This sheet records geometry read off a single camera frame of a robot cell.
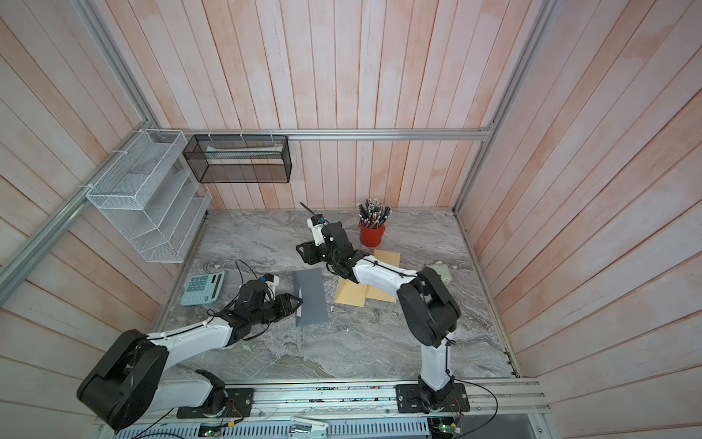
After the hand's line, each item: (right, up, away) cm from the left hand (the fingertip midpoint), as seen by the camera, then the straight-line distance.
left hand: (299, 307), depth 88 cm
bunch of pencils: (+25, +32, +8) cm, 41 cm away
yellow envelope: (+17, +3, +8) cm, 19 cm away
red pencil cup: (+26, +23, +21) cm, 41 cm away
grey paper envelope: (+2, +5, +12) cm, 13 cm away
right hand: (+1, +20, +2) cm, 20 cm away
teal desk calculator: (-35, +5, +7) cm, 36 cm away
